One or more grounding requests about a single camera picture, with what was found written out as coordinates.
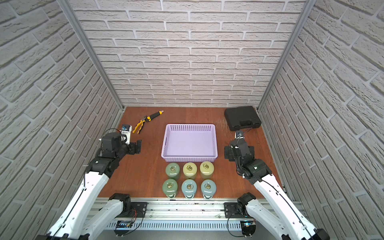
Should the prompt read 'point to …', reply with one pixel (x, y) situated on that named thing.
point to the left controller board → (123, 224)
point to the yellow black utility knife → (150, 118)
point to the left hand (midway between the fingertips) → (133, 136)
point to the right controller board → (248, 227)
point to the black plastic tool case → (242, 117)
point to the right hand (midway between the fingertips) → (238, 147)
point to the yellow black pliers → (140, 123)
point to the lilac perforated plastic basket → (189, 143)
